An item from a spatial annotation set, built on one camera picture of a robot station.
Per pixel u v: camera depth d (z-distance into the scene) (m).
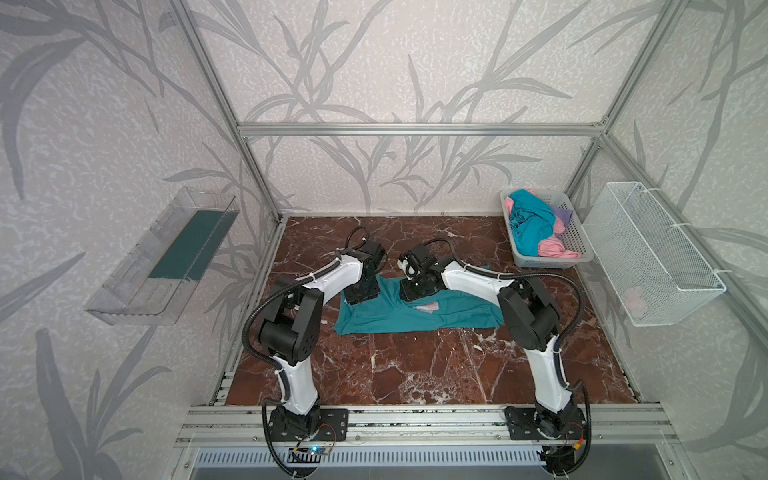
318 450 0.70
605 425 0.76
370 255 0.77
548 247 1.02
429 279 0.72
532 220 1.06
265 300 0.46
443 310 0.94
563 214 1.12
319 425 0.72
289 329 0.49
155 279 0.64
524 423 0.74
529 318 0.54
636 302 0.73
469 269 0.65
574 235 1.05
